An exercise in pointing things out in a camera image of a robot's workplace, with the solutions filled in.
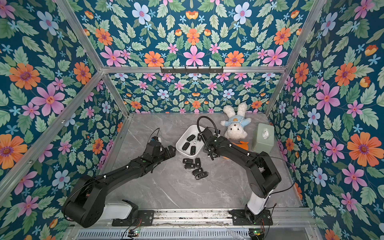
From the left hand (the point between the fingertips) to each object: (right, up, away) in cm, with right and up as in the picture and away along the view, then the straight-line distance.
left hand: (173, 149), depth 89 cm
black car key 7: (+10, -10, +2) cm, 14 cm away
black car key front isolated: (+10, +6, +15) cm, 19 cm away
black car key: (+12, -2, +9) cm, 15 cm away
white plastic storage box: (+4, +5, +10) cm, 12 cm away
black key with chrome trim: (+17, -15, -3) cm, 23 cm away
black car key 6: (+15, -13, -1) cm, 20 cm away
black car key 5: (+15, -9, +3) cm, 18 cm away
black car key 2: (+7, +1, +10) cm, 12 cm away
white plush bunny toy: (+40, +12, +9) cm, 43 cm away
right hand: (+23, 0, +2) cm, 23 cm away
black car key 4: (+8, -8, +4) cm, 12 cm away
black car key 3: (+15, +6, +15) cm, 22 cm away
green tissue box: (+57, +6, +6) cm, 58 cm away
